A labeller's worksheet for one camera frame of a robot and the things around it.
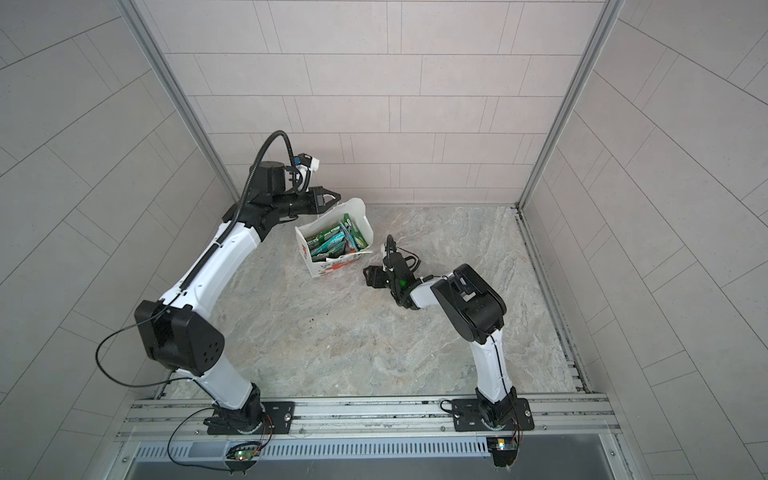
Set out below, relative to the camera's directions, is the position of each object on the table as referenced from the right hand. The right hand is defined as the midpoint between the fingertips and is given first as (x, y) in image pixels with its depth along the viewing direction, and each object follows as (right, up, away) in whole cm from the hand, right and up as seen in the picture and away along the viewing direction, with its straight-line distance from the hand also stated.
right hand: (372, 270), depth 98 cm
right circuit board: (+33, -37, -30) cm, 58 cm away
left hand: (-5, +23, -23) cm, 33 cm away
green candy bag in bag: (-10, +10, -9) cm, 16 cm away
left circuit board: (-24, -34, -34) cm, 54 cm away
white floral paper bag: (-13, +16, -9) cm, 23 cm away
